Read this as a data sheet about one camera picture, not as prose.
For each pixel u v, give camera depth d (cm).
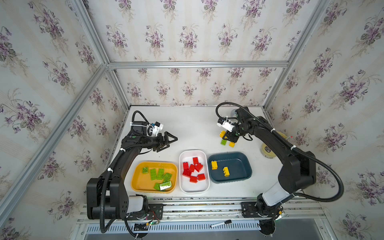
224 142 98
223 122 75
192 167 87
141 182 83
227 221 70
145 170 86
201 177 84
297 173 44
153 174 84
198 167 86
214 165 86
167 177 82
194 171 86
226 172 84
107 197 39
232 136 75
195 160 91
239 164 89
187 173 85
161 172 86
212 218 72
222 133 82
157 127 76
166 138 71
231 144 98
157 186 80
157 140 71
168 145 82
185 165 86
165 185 80
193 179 82
